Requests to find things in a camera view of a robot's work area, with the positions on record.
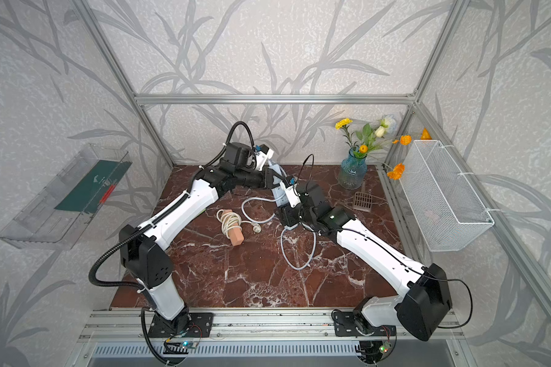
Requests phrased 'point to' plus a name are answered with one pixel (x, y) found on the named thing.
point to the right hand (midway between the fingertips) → (281, 205)
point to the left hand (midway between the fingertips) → (283, 180)
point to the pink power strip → (236, 234)
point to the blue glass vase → (352, 170)
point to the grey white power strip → (278, 193)
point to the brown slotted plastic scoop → (363, 200)
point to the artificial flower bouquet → (368, 137)
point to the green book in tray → (95, 186)
